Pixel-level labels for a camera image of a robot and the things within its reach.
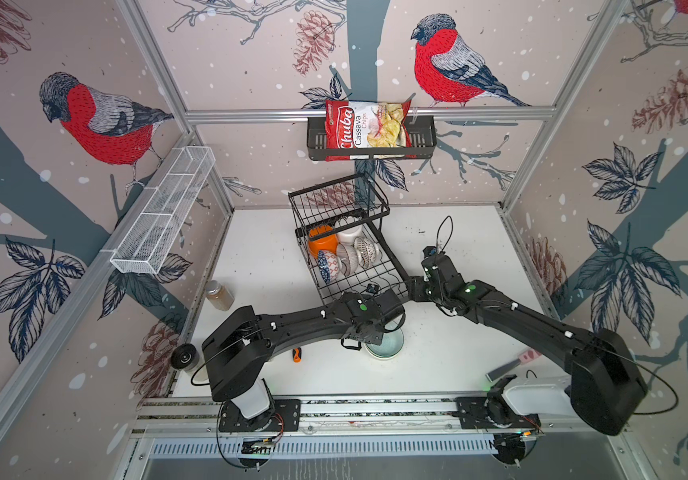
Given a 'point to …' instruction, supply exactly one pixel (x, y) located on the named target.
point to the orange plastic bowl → (327, 243)
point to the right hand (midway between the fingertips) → (411, 288)
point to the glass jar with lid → (219, 295)
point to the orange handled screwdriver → (297, 354)
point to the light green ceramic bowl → (391, 345)
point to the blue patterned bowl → (328, 264)
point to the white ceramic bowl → (349, 235)
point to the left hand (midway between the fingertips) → (372, 335)
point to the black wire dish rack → (345, 204)
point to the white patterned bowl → (367, 252)
